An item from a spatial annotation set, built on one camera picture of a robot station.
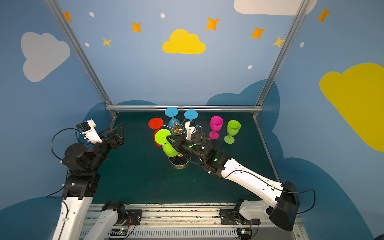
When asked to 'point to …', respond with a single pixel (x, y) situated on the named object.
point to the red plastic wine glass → (156, 123)
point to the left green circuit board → (119, 232)
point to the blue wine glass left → (172, 112)
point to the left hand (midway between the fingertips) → (115, 125)
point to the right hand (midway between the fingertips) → (167, 135)
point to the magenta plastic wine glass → (216, 123)
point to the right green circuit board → (244, 232)
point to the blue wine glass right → (191, 114)
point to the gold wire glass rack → (181, 160)
